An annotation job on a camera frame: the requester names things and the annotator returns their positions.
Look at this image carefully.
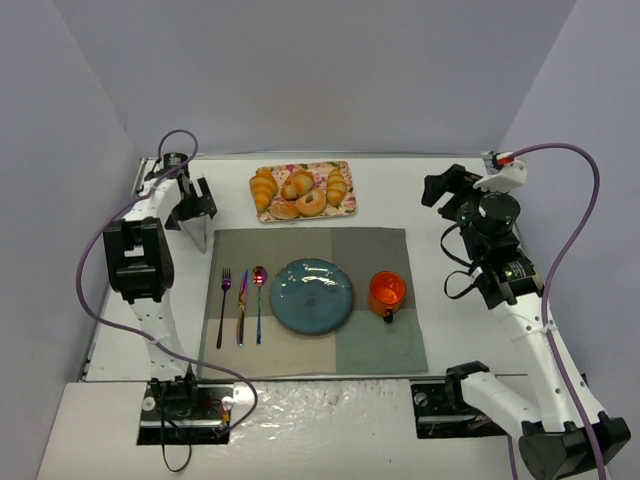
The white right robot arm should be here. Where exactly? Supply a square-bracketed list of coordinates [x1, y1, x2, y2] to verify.
[421, 165, 631, 479]

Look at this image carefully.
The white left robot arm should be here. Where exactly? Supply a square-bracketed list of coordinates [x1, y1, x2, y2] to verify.
[102, 152, 217, 406]

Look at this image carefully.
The left striped croissant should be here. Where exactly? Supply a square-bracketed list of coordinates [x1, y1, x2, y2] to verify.
[249, 169, 278, 213]

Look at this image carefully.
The striped croissant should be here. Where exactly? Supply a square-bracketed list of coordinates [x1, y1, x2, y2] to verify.
[249, 169, 278, 213]
[326, 168, 348, 207]

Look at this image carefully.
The round bun front left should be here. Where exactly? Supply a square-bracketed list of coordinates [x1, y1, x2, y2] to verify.
[269, 200, 300, 221]

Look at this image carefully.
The iridescent fork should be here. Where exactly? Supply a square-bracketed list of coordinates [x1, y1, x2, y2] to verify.
[216, 268, 232, 349]

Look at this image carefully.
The iridescent spoon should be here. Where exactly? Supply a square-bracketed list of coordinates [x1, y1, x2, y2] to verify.
[252, 265, 268, 345]

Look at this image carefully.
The iridescent knife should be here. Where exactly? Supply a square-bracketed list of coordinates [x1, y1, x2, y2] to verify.
[236, 269, 249, 347]

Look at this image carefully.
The glazed bagel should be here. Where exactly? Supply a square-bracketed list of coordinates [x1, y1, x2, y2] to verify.
[295, 188, 327, 217]

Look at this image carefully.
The floral rectangular tray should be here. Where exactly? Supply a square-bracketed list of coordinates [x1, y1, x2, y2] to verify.
[249, 160, 358, 223]

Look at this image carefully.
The orange mug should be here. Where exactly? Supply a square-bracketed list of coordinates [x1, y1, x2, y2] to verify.
[368, 271, 407, 324]

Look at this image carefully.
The right striped croissant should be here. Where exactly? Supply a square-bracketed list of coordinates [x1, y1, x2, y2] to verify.
[326, 168, 348, 207]

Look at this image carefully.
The blue ceramic plate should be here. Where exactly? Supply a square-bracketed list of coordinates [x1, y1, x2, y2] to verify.
[269, 258, 355, 336]

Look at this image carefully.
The grey patchwork placemat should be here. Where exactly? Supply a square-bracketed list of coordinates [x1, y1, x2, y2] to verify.
[199, 227, 428, 379]

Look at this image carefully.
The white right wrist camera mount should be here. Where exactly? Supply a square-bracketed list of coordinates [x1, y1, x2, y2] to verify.
[473, 151, 528, 193]

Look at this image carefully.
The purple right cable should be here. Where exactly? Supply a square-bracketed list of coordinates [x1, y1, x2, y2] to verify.
[507, 142, 609, 480]

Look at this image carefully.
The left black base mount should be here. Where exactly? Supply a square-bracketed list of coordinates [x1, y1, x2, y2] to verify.
[137, 382, 234, 446]

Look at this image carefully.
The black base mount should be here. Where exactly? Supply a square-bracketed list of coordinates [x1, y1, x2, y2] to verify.
[137, 382, 234, 446]
[410, 378, 506, 440]

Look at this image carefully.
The black thin cable loop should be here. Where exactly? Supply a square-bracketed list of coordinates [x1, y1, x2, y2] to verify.
[158, 414, 193, 474]

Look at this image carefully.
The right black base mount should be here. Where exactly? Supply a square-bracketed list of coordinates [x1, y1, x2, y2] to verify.
[410, 378, 506, 440]

